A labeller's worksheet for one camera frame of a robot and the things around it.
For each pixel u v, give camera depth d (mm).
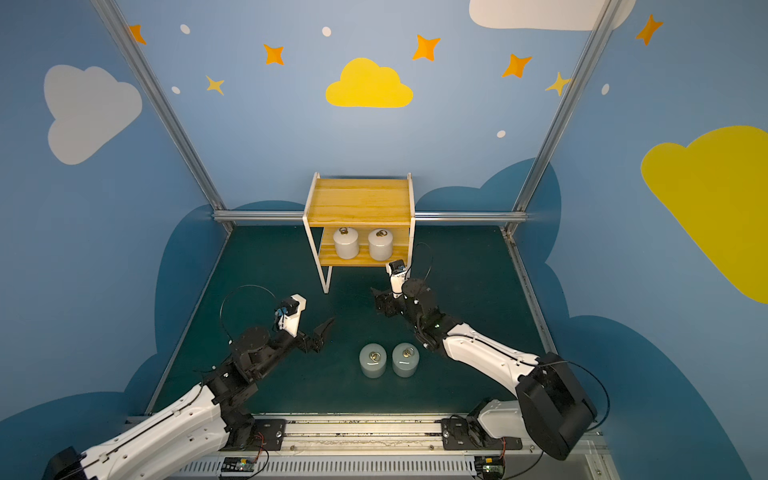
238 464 718
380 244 867
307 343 662
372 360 784
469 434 674
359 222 784
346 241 867
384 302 727
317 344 686
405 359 801
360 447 737
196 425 522
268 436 738
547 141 945
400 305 735
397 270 705
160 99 838
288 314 626
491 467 729
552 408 418
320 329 677
